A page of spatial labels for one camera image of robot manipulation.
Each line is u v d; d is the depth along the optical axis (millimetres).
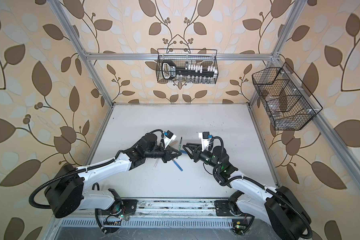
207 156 678
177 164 890
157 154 691
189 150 750
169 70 826
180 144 755
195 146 706
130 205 756
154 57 890
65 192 417
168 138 706
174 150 732
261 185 481
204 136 690
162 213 737
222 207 735
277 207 408
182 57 909
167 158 685
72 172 444
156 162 906
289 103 735
